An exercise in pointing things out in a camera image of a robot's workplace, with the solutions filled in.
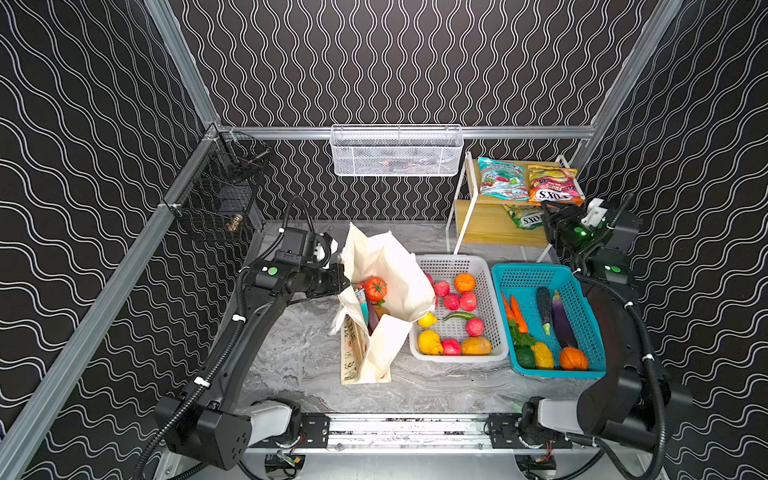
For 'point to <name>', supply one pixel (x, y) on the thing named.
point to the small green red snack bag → (363, 302)
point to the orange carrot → (514, 313)
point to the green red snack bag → (501, 180)
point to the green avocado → (526, 356)
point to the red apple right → (467, 300)
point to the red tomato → (375, 289)
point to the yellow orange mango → (476, 346)
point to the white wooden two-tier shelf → (501, 202)
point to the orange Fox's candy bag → (549, 183)
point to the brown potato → (380, 311)
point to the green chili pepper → (459, 314)
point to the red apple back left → (430, 278)
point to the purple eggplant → (565, 330)
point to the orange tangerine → (464, 282)
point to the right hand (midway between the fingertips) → (542, 204)
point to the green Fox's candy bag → (526, 217)
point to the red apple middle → (441, 288)
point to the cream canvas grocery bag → (370, 360)
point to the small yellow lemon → (428, 320)
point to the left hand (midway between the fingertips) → (356, 282)
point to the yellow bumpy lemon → (430, 342)
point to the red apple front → (451, 347)
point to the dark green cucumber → (544, 298)
